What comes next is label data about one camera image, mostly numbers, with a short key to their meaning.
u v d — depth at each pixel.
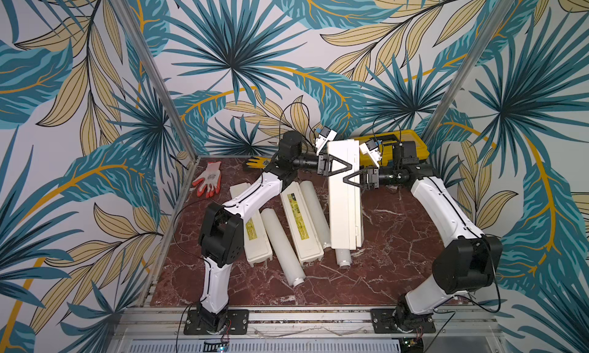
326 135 0.68
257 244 0.82
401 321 0.67
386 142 1.06
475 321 0.76
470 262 0.44
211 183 1.07
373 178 0.65
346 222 0.69
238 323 0.73
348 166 0.66
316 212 0.92
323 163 0.66
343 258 0.84
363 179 0.65
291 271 0.79
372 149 0.68
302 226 0.86
